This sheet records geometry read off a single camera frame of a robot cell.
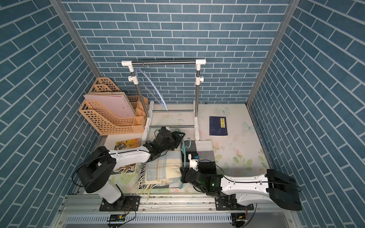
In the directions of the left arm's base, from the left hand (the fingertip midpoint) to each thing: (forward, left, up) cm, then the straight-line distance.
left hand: (189, 137), depth 85 cm
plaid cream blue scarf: (-17, +14, -9) cm, 24 cm away
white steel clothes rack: (+18, +29, -12) cm, 36 cm away
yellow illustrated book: (+2, +43, -14) cm, 45 cm away
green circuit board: (-38, +37, -17) cm, 56 cm away
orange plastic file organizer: (+37, +60, +9) cm, 71 cm away
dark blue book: (+19, -22, -14) cm, 32 cm away
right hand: (-18, +5, -5) cm, 20 cm away
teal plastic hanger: (-7, +3, -1) cm, 8 cm away
